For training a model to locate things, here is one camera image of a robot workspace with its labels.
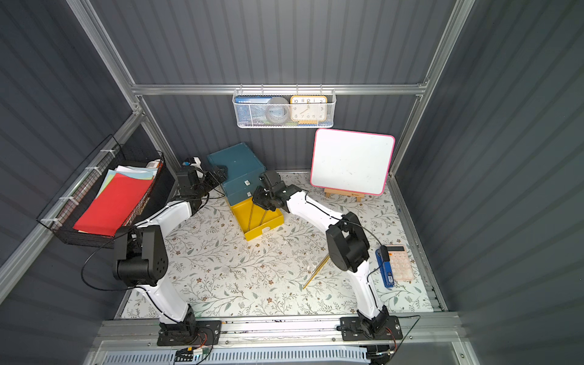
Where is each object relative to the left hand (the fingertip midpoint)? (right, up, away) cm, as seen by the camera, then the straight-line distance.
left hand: (217, 171), depth 93 cm
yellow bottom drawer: (+14, -21, +10) cm, 27 cm away
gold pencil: (+41, -40, -6) cm, 57 cm away
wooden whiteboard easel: (+47, -8, +13) cm, 50 cm away
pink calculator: (+73, -36, -5) cm, 82 cm away
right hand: (+17, -10, -3) cm, 20 cm away
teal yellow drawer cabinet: (+11, +1, -1) cm, 11 cm away
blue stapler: (+66, -36, -9) cm, 75 cm away
